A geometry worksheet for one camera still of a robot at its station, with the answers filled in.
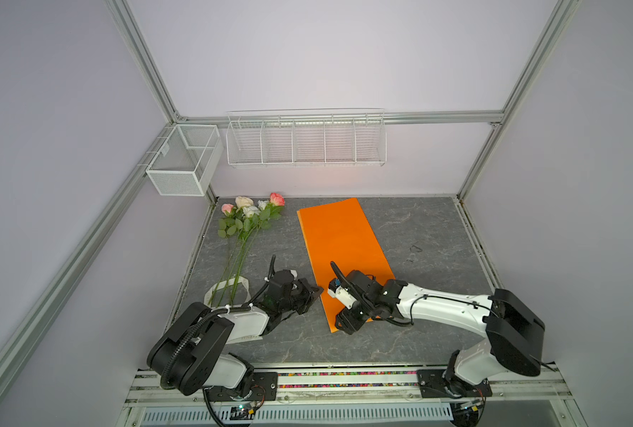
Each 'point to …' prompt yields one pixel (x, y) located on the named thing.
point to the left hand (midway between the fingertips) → (326, 291)
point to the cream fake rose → (241, 202)
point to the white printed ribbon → (216, 286)
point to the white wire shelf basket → (307, 137)
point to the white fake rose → (261, 205)
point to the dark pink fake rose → (277, 201)
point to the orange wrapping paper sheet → (340, 242)
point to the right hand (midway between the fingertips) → (343, 320)
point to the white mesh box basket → (187, 160)
